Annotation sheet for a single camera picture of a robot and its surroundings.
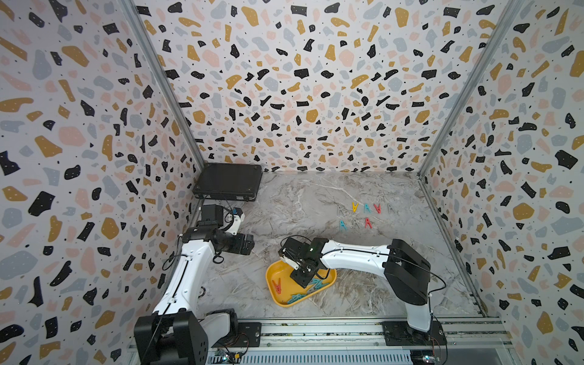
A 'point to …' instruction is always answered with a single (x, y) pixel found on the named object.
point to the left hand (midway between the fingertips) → (241, 241)
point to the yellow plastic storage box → (288, 292)
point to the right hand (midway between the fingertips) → (299, 278)
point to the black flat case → (229, 181)
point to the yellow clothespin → (354, 207)
